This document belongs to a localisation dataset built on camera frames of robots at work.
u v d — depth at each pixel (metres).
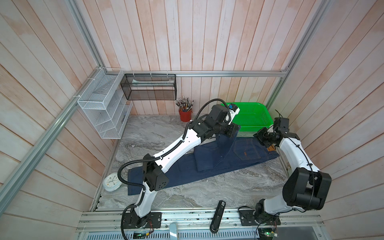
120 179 0.47
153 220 0.73
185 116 1.09
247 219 0.73
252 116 1.19
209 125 0.56
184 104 1.04
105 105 0.69
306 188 0.44
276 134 0.63
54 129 0.57
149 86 1.05
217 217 0.73
